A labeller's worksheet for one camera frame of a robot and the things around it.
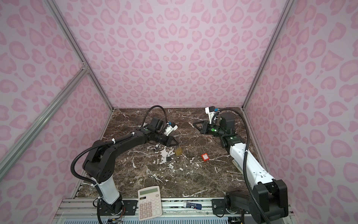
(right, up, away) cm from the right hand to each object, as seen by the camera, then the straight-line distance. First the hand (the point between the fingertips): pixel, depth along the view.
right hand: (194, 124), depth 73 cm
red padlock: (+8, -22, +17) cm, 29 cm away
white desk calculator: (-24, -42, 0) cm, 48 cm away
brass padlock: (-9, -17, +13) cm, 23 cm away
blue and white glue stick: (-3, -42, -1) cm, 42 cm away
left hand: (-9, -11, +12) cm, 19 cm away
